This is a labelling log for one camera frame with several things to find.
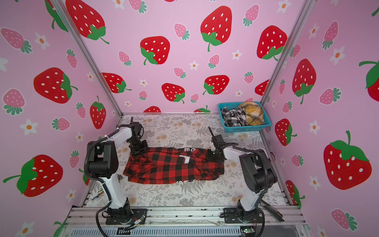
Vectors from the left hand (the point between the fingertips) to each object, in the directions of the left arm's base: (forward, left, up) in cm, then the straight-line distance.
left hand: (146, 153), depth 95 cm
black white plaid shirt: (+25, -60, +8) cm, 66 cm away
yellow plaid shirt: (+29, -76, +8) cm, 82 cm away
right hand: (-2, -40, -2) cm, 40 cm away
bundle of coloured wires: (-25, +21, -3) cm, 32 cm away
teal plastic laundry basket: (+18, -57, +3) cm, 60 cm away
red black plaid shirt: (-9, -8, +1) cm, 12 cm away
